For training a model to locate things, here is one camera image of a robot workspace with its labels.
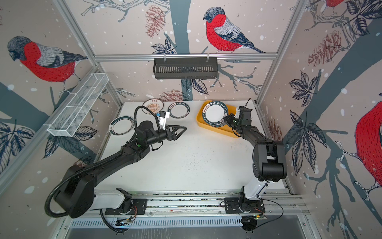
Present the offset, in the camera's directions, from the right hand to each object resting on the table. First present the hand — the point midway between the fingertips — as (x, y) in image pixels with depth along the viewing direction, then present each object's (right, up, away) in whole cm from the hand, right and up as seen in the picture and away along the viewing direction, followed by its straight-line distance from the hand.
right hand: (223, 118), depth 94 cm
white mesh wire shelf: (-81, +7, -14) cm, 83 cm away
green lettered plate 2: (-6, +4, +6) cm, 9 cm away
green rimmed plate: (-74, -6, +14) cm, 75 cm away
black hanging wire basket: (-26, +36, +13) cm, 46 cm away
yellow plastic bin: (+2, -8, +3) cm, 9 cm away
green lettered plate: (-32, +6, +25) cm, 41 cm away
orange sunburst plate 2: (-3, -6, +6) cm, 9 cm away
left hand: (-25, -5, -20) cm, 33 cm away
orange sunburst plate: (-52, +10, +26) cm, 59 cm away
